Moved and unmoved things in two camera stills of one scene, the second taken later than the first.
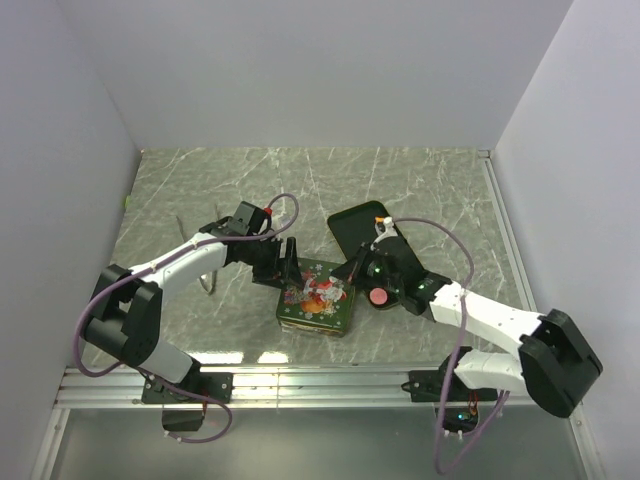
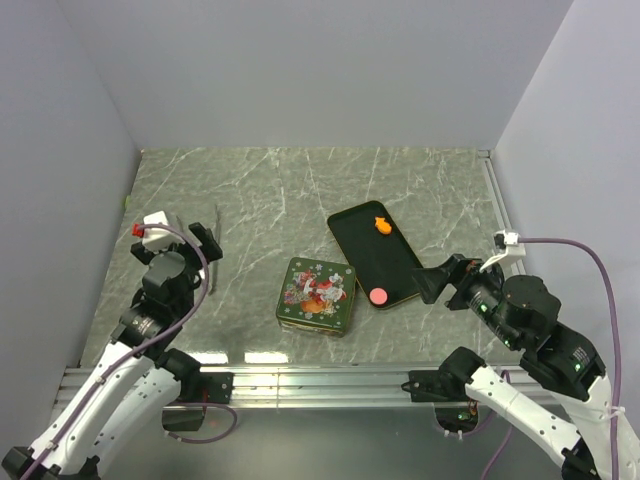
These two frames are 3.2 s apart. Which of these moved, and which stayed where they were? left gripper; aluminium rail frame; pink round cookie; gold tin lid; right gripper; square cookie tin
Moved: right gripper; left gripper
Stayed: square cookie tin; pink round cookie; aluminium rail frame; gold tin lid
